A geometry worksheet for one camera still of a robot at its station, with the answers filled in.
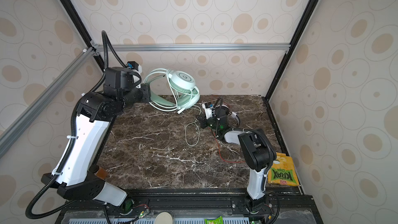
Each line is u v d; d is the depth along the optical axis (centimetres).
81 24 81
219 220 69
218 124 74
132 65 53
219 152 92
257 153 51
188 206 75
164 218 65
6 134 51
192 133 100
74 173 37
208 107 82
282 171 83
